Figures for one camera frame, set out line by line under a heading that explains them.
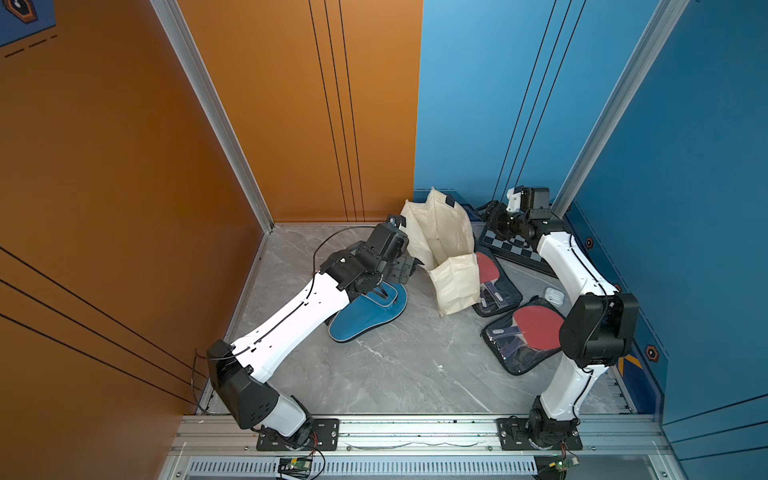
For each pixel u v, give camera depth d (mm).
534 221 668
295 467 715
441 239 1102
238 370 401
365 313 914
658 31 720
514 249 1054
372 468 696
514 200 809
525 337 870
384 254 544
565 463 696
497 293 961
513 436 725
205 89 819
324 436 739
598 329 484
